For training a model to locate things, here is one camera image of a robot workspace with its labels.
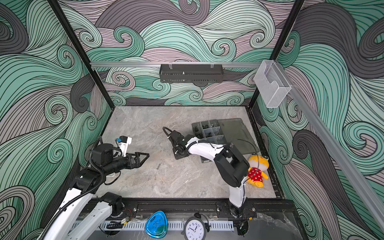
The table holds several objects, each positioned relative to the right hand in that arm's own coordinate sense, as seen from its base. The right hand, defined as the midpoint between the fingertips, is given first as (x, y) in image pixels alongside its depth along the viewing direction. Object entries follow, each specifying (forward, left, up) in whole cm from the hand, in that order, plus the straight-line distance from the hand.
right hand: (178, 155), depth 89 cm
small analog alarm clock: (-36, -9, 0) cm, 37 cm away
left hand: (-8, +15, +18) cm, 25 cm away
